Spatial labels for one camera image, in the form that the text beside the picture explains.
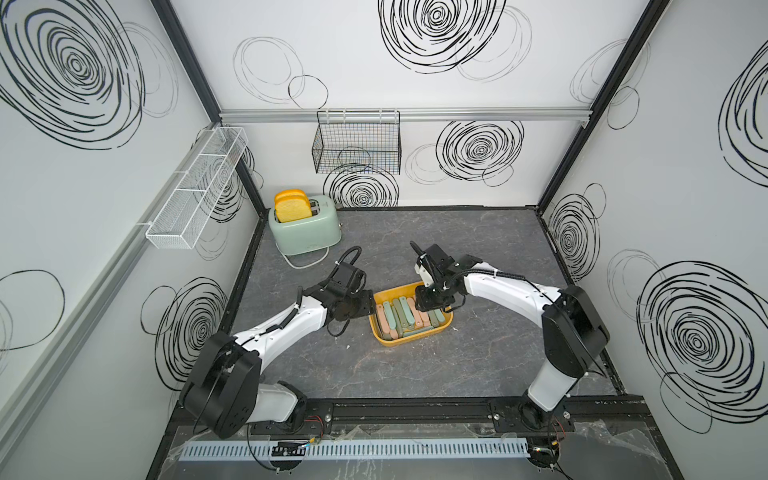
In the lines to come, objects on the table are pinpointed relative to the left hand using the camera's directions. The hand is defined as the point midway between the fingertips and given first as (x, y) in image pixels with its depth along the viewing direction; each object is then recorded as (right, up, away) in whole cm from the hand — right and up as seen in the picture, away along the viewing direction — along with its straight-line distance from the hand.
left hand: (367, 306), depth 86 cm
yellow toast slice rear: (-23, +34, +7) cm, 42 cm away
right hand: (+16, 0, 0) cm, 16 cm away
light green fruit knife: (+6, -4, +3) cm, 8 cm away
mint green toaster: (-17, +22, +13) cm, 30 cm away
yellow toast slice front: (-24, +30, +7) cm, 39 cm away
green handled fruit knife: (+10, -4, +3) cm, 11 cm away
